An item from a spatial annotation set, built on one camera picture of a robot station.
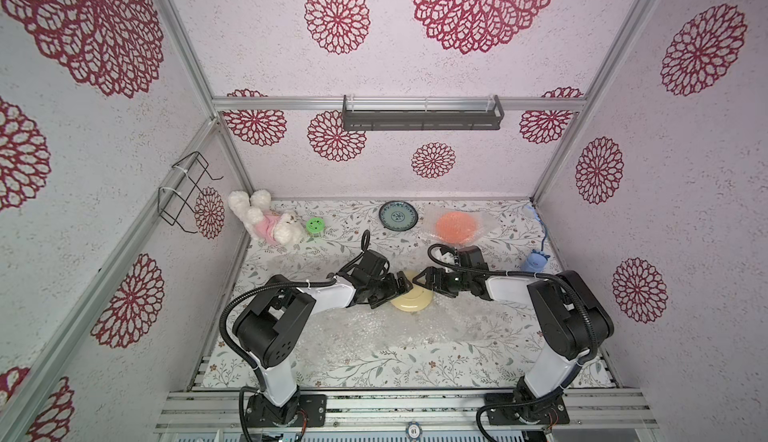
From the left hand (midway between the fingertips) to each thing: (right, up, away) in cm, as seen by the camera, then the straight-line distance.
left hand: (404, 293), depth 91 cm
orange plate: (+21, +21, +18) cm, 35 cm away
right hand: (+5, +3, +2) cm, 6 cm away
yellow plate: (+4, -1, -1) cm, 5 cm away
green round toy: (-31, +21, +15) cm, 40 cm away
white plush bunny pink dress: (-40, +20, +8) cm, 46 cm away
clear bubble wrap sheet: (+14, -10, -5) cm, 18 cm away
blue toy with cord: (+42, +10, +1) cm, 43 cm away
